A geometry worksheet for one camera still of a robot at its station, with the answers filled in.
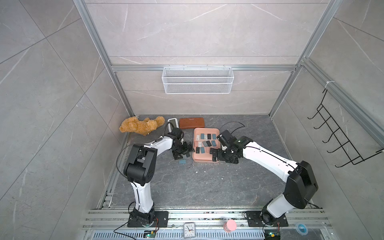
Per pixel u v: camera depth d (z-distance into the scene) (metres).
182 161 0.94
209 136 1.06
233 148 0.60
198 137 1.06
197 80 1.02
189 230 0.69
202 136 1.07
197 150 0.99
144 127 0.98
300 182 0.43
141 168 0.51
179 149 0.83
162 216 0.75
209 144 1.02
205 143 1.02
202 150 1.00
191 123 1.11
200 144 1.01
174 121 1.10
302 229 0.71
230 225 0.65
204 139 1.04
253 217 0.74
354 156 0.58
